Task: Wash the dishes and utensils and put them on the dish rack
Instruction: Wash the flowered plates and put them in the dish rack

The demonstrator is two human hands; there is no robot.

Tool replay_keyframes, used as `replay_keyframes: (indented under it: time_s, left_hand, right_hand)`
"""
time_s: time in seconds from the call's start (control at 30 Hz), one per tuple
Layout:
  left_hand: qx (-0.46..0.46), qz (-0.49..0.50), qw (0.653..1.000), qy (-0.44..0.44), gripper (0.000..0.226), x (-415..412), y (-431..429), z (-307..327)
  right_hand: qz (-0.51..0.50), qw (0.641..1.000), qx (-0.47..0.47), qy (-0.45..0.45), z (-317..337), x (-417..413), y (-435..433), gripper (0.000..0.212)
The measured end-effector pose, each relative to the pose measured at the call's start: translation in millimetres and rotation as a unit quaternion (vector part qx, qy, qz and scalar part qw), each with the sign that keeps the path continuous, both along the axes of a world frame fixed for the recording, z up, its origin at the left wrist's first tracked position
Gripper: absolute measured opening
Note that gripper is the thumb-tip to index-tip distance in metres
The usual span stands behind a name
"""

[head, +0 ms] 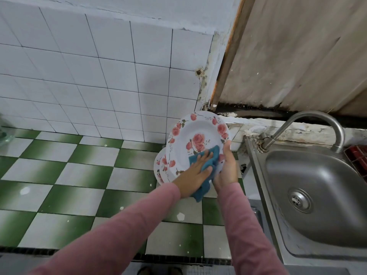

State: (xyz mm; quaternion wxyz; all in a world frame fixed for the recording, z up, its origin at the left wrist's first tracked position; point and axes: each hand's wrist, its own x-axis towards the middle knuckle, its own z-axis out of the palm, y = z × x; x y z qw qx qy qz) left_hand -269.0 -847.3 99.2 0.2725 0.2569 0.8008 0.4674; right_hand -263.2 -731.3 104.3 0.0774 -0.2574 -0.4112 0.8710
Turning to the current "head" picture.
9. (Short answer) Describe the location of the person's right forearm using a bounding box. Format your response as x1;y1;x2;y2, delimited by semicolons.
217;181;290;275

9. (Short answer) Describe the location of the blue cleaning cloth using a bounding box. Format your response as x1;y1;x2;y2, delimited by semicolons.
188;145;222;203

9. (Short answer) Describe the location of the person's right hand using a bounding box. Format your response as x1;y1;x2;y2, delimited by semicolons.
212;140;240;194

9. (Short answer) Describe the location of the person's left forearm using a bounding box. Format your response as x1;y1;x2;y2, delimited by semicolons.
26;182;183;275

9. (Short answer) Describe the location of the clear bottle with green liquid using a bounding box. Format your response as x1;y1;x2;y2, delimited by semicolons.
0;114;15;146

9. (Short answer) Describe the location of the stainless steel sink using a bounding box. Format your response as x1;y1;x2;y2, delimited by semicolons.
244;134;367;264

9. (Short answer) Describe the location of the wire dish rack red tray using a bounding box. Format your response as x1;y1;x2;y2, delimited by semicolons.
345;145;367;181

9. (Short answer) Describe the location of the chrome faucet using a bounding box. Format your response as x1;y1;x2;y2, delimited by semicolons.
261;110;346;154

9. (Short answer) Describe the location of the person's left hand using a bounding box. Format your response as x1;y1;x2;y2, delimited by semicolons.
173;150;214;199

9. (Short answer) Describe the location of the stack of rose-pattern plates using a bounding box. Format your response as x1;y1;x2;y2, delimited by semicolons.
153;147;173;186
164;110;231;184

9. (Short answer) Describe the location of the green checkered tile countertop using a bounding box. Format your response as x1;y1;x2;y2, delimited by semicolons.
0;128;265;266

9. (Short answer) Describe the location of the weathered wooden board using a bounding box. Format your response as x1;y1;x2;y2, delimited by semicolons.
211;0;367;115

